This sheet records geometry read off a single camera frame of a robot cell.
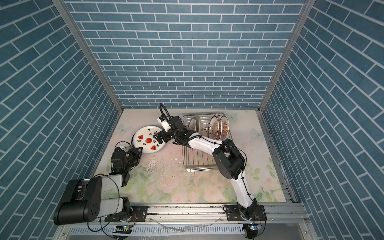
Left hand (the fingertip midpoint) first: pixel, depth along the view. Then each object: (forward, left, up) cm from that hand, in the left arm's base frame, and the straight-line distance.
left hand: (143, 146), depth 89 cm
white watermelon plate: (+6, +2, 0) cm, 6 cm away
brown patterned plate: (+12, -44, +3) cm, 46 cm away
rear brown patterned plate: (+11, -51, +4) cm, 52 cm away
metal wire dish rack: (-5, -34, -6) cm, 35 cm away
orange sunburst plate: (+14, -29, +3) cm, 33 cm away
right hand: (+6, -9, +8) cm, 13 cm away
